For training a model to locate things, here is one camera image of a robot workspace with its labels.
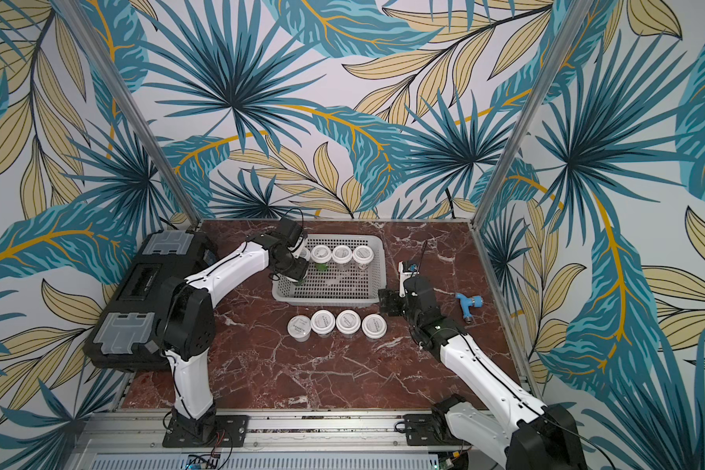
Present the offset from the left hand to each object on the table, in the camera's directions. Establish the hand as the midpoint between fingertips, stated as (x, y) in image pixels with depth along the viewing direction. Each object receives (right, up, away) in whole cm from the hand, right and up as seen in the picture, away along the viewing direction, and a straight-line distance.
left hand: (294, 271), depth 93 cm
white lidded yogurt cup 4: (+10, -14, -7) cm, 19 cm away
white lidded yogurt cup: (+8, +5, +7) cm, 12 cm away
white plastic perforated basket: (+15, 0, +10) cm, 18 cm away
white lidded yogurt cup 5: (+17, -14, -7) cm, 23 cm away
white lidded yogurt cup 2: (+15, +5, +7) cm, 17 cm away
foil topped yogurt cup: (+3, -16, -7) cm, 18 cm away
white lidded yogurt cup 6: (+25, -16, -7) cm, 30 cm away
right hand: (+30, -4, -10) cm, 32 cm away
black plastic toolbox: (-36, -13, -22) cm, 44 cm away
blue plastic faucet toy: (+56, -10, +2) cm, 57 cm away
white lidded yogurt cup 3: (+22, +5, +7) cm, 24 cm away
